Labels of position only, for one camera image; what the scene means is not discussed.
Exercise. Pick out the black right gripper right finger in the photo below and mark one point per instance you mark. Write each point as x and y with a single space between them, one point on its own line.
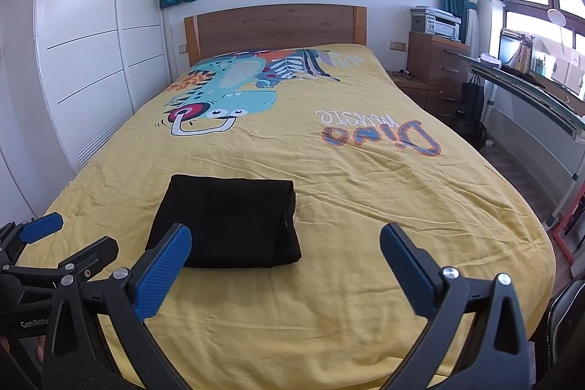
495 352

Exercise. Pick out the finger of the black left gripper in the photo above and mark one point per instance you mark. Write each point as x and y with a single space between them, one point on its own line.
40 228
84 264

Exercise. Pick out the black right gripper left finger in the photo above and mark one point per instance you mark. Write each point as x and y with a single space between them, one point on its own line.
77 355

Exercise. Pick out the black pants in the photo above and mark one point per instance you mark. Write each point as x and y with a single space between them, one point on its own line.
234 222

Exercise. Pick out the black office chair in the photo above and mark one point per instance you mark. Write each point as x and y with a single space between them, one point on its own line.
559 341

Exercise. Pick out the white wardrobe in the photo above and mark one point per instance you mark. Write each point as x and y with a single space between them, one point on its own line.
72 73

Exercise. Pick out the black bag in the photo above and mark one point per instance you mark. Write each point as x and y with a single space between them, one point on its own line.
468 123

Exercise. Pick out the yellow dinosaur bed cover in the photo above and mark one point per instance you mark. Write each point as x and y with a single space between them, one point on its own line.
360 155

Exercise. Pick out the glass top desk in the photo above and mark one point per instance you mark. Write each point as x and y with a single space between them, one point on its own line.
543 135

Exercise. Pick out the wooden headboard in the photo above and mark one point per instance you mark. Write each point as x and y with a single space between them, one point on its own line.
278 26

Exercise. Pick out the wooden drawer nightstand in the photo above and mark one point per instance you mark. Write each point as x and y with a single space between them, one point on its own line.
434 75

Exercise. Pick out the white printer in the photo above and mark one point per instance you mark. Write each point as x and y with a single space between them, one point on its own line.
433 21

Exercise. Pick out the white desk lamp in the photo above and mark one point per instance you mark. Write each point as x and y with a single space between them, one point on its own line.
557 18

